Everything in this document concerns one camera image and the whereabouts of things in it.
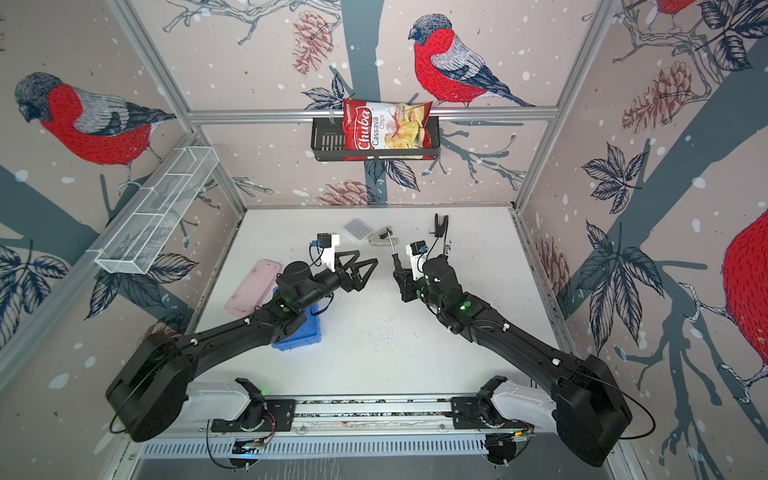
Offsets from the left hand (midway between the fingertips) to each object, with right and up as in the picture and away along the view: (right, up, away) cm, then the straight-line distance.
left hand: (368, 259), depth 73 cm
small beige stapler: (+2, +4, +37) cm, 37 cm away
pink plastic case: (-40, -12, +24) cm, 48 cm away
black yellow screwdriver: (+7, -2, +7) cm, 10 cm away
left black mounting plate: (-24, -37, -4) cm, 44 cm away
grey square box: (-8, +8, +41) cm, 42 cm away
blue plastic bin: (-17, -22, +9) cm, 29 cm away
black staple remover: (+24, +7, +39) cm, 46 cm away
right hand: (+6, -6, +6) cm, 11 cm away
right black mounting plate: (+26, -38, 0) cm, 46 cm away
